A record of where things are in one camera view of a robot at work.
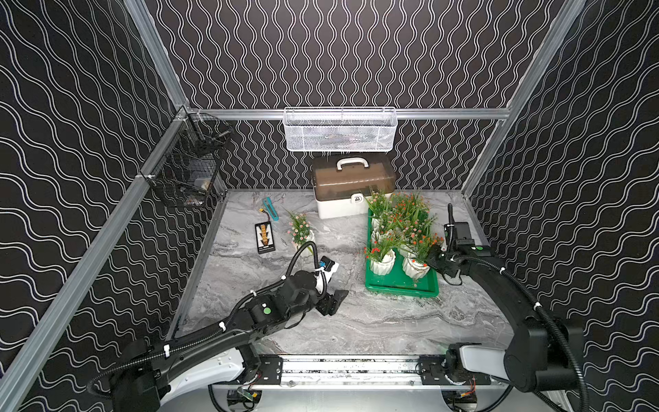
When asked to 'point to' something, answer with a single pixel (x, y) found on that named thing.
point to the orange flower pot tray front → (415, 263)
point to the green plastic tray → (396, 281)
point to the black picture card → (265, 239)
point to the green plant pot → (386, 230)
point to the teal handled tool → (271, 209)
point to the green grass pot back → (415, 226)
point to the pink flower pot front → (380, 207)
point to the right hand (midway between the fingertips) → (430, 259)
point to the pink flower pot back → (301, 233)
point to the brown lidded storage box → (341, 183)
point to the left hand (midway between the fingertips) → (340, 283)
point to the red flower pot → (382, 257)
